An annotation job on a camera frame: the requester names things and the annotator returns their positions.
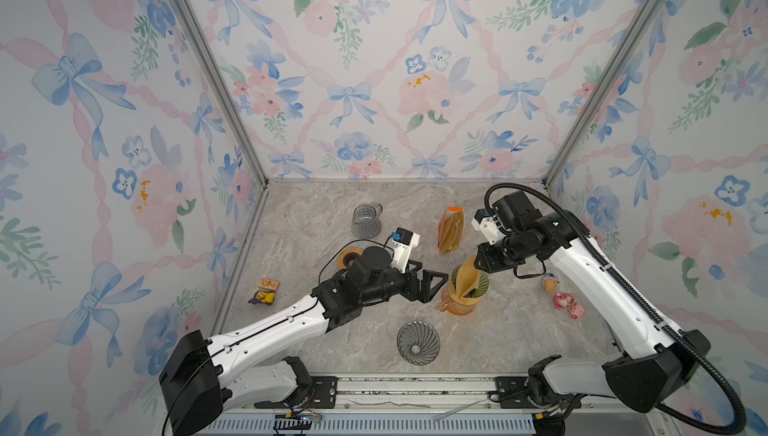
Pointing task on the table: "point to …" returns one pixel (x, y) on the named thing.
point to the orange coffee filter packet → (451, 229)
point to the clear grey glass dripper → (418, 343)
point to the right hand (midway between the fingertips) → (479, 261)
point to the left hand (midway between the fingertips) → (437, 271)
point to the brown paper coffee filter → (468, 278)
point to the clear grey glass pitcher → (366, 221)
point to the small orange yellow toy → (266, 292)
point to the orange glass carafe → (448, 304)
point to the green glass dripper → (481, 288)
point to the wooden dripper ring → (340, 257)
